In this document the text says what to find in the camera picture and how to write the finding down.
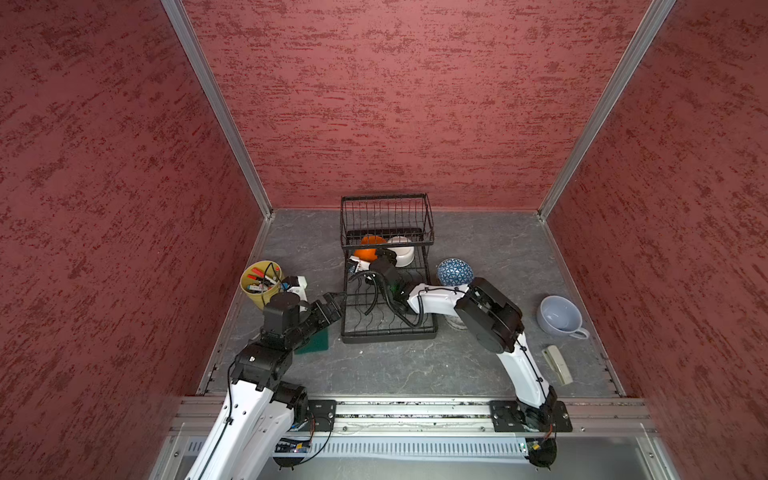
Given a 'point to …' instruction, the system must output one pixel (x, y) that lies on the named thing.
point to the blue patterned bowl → (455, 272)
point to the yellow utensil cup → (258, 291)
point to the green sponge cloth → (320, 341)
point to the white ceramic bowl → (404, 254)
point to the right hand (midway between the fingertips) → (378, 255)
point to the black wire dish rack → (368, 312)
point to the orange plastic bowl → (369, 254)
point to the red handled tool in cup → (260, 276)
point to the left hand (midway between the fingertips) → (336, 309)
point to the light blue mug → (562, 316)
